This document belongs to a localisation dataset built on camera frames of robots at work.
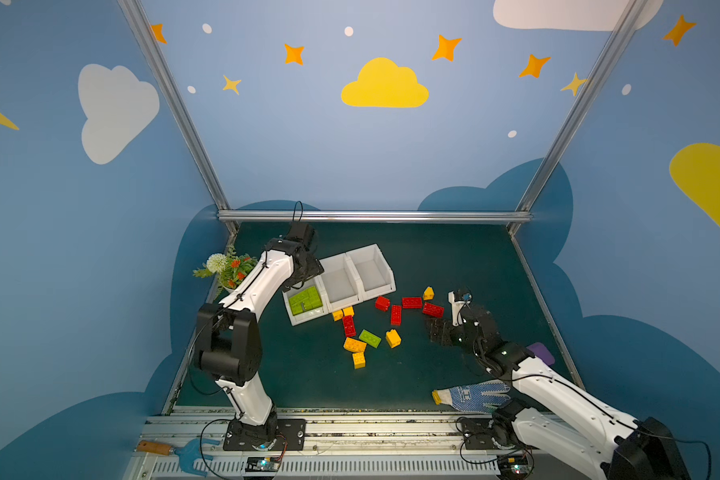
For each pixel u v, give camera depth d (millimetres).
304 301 955
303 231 720
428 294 1000
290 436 745
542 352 907
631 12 692
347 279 1040
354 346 886
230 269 861
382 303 979
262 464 705
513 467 716
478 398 801
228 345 466
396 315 957
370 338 907
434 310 957
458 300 745
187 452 718
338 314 949
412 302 984
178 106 843
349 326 929
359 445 734
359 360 838
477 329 626
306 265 801
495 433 678
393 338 892
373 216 1514
